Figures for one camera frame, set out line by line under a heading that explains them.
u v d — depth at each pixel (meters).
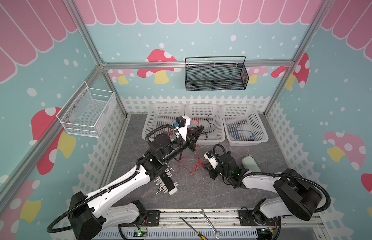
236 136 1.06
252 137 1.03
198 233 0.70
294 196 0.44
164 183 0.85
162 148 0.48
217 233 0.71
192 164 0.94
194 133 0.58
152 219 0.74
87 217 0.38
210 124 1.12
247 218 0.74
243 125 1.13
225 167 0.66
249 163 0.88
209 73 0.94
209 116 1.17
